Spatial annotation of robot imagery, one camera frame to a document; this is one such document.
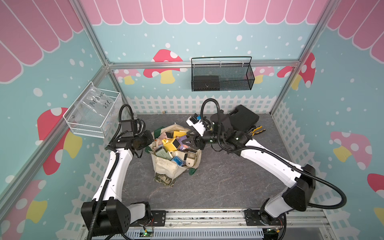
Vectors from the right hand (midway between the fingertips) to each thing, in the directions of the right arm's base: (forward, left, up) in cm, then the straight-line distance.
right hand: (185, 137), depth 68 cm
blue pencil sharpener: (-4, +5, -15) cm, 16 cm away
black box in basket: (+36, -11, +5) cm, 38 cm away
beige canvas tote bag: (-9, +11, -17) cm, 22 cm away
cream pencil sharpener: (0, -2, -19) cm, 19 cm away
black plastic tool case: (+34, -38, -25) cm, 57 cm away
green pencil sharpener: (-2, +12, -10) cm, 16 cm away
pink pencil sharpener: (+10, +12, -11) cm, 19 cm away
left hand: (+6, +19, -10) cm, 22 cm away
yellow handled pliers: (+25, -46, -31) cm, 61 cm away
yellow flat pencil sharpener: (+13, +6, -15) cm, 21 cm away
